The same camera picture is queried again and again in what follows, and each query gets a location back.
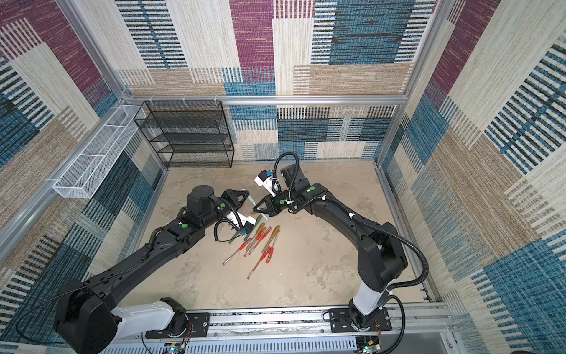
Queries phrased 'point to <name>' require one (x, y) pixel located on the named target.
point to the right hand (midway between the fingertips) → (258, 211)
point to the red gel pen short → (270, 255)
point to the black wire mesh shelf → (187, 133)
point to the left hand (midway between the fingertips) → (243, 181)
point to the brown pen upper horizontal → (264, 216)
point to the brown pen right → (272, 237)
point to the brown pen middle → (256, 235)
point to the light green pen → (253, 202)
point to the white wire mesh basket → (85, 171)
